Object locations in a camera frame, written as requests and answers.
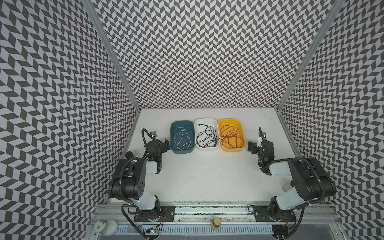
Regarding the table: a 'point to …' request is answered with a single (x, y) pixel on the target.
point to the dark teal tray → (182, 136)
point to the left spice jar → (129, 154)
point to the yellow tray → (236, 123)
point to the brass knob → (216, 222)
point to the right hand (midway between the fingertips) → (260, 140)
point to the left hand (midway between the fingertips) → (158, 138)
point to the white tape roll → (107, 227)
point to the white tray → (212, 122)
